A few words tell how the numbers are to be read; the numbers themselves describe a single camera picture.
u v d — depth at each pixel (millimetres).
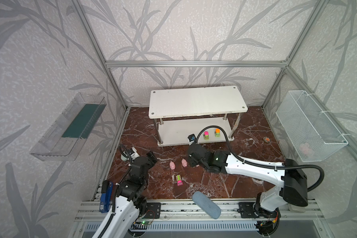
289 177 461
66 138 645
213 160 544
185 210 753
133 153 691
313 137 627
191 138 680
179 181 806
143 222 706
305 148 732
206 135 935
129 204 524
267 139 1016
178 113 709
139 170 579
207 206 722
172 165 875
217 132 943
